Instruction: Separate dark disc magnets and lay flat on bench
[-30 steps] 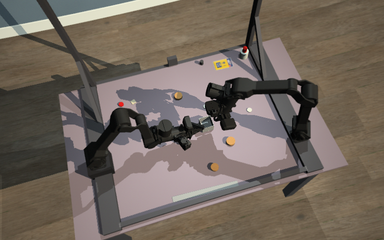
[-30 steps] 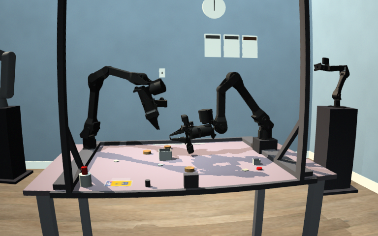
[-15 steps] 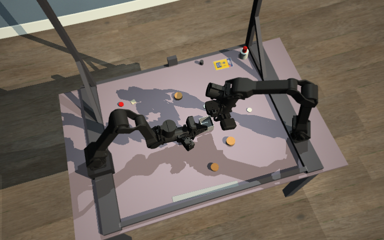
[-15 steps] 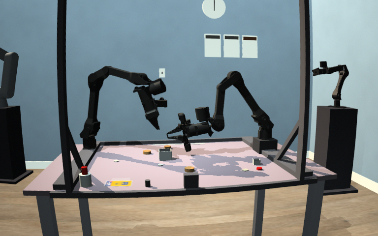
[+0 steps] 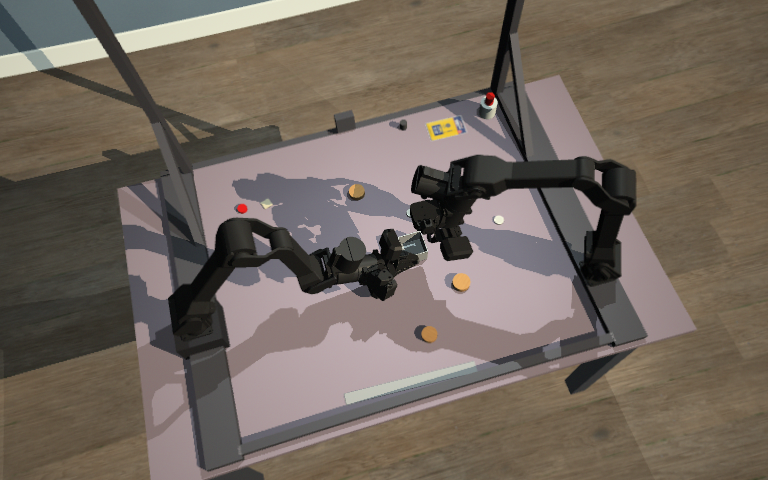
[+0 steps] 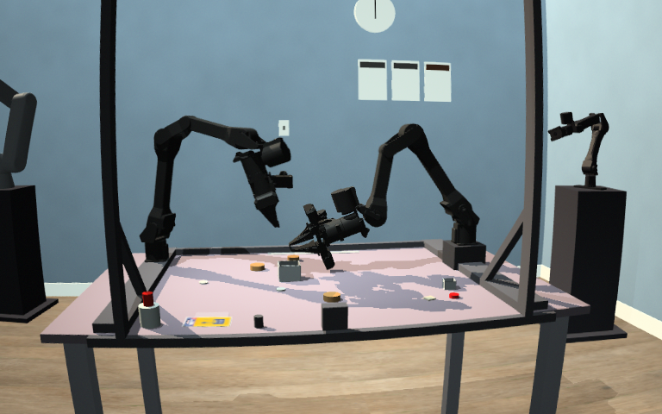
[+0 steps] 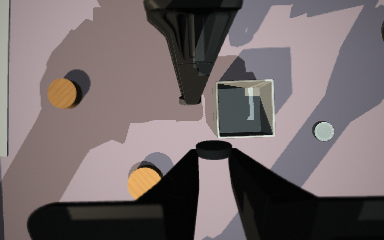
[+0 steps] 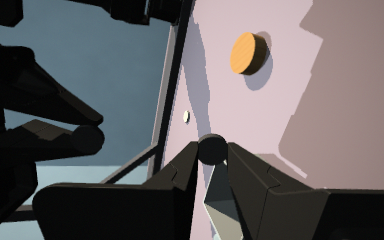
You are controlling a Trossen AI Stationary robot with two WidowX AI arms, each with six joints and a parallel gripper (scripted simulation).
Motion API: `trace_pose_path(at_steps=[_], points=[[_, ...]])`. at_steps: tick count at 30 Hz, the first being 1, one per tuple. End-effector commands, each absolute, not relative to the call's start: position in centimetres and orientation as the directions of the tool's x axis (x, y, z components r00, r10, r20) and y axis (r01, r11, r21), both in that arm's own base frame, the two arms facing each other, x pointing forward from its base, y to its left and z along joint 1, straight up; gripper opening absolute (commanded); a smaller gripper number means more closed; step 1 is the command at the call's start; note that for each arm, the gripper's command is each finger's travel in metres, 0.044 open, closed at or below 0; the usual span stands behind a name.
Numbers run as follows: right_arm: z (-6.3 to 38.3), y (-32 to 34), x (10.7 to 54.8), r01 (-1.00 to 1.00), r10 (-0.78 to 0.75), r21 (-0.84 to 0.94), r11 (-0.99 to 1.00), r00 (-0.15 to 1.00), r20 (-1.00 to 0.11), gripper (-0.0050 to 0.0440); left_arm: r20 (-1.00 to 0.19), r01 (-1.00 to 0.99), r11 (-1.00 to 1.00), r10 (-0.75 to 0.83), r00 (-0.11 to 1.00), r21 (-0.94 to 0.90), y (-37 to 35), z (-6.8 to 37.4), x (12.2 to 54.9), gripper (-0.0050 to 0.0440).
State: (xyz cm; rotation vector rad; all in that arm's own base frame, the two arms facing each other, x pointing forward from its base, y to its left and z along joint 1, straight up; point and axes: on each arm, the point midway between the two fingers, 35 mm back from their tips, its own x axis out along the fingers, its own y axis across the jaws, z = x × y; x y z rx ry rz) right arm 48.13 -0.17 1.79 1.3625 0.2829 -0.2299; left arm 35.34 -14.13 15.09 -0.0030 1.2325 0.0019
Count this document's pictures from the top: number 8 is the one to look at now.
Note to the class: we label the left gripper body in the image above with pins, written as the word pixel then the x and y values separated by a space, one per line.
pixel 22 180

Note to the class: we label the pale cream round disc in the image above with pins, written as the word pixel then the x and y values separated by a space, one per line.
pixel 186 116

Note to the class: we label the wooden disc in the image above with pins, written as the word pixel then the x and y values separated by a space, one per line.
pixel 248 54

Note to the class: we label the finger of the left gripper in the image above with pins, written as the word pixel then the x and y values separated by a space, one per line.
pixel 35 141
pixel 36 92

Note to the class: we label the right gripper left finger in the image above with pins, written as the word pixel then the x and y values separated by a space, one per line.
pixel 96 211

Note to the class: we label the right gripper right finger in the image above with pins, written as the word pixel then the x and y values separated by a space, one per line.
pixel 271 205

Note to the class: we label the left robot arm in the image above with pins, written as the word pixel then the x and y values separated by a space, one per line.
pixel 132 11

